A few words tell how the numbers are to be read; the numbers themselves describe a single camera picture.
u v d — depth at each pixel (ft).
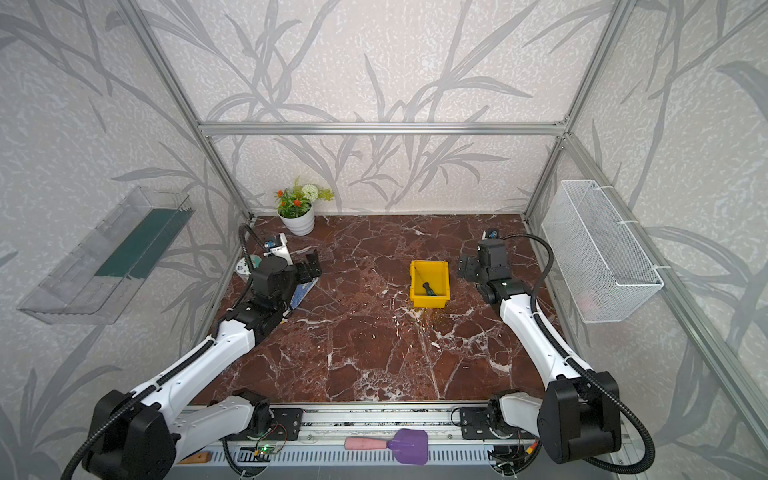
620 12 2.32
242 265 3.14
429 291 3.16
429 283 3.25
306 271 2.39
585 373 1.34
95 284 2.08
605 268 2.01
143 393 1.35
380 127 3.17
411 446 2.29
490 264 2.06
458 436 2.39
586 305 2.42
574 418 1.29
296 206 3.45
